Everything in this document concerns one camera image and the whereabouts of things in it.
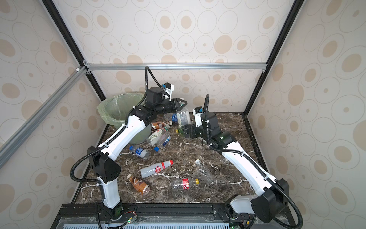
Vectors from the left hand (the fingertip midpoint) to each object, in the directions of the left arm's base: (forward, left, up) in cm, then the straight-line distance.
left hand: (187, 100), depth 72 cm
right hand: (-8, -1, -11) cm, 13 cm away
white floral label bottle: (-1, +23, -33) cm, 40 cm away
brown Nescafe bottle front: (-33, +25, -33) cm, 53 cm away
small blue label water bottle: (-12, +28, -36) cm, 47 cm away
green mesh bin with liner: (+11, +47, -17) cm, 51 cm away
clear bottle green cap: (-3, +2, -10) cm, 11 cm away
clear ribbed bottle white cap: (-24, -11, -36) cm, 45 cm away
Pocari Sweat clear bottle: (+20, +13, -36) cm, 43 cm away
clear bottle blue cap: (0, +17, -38) cm, 42 cm away
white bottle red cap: (-23, +19, -34) cm, 45 cm away
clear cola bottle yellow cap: (-32, +2, -32) cm, 45 cm away
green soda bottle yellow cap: (+7, +5, -37) cm, 38 cm away
